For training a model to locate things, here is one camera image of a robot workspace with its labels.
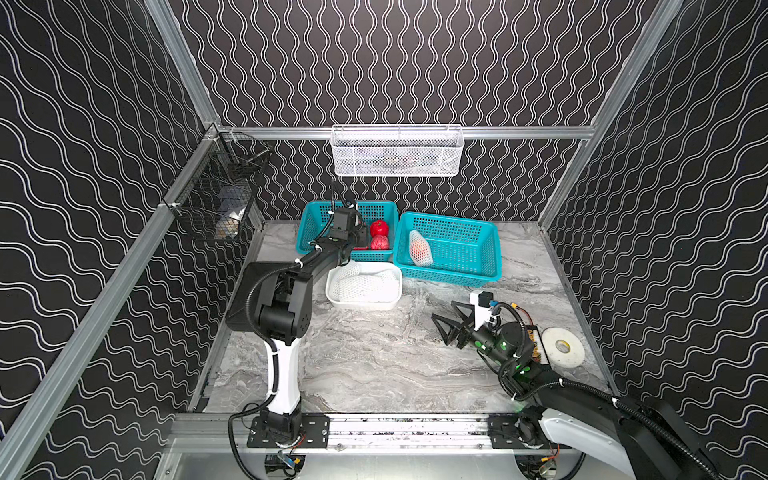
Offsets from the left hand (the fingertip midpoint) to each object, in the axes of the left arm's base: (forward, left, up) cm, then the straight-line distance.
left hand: (358, 224), depth 100 cm
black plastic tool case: (-41, +10, +19) cm, 47 cm away
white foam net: (-21, +1, -5) cm, 22 cm away
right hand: (-31, -27, +2) cm, 41 cm away
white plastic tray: (-10, -4, -11) cm, 15 cm away
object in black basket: (-15, +34, +12) cm, 39 cm away
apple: (+8, -7, -9) cm, 13 cm away
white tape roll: (-33, -64, -14) cm, 74 cm away
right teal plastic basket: (+2, -39, -13) cm, 41 cm away
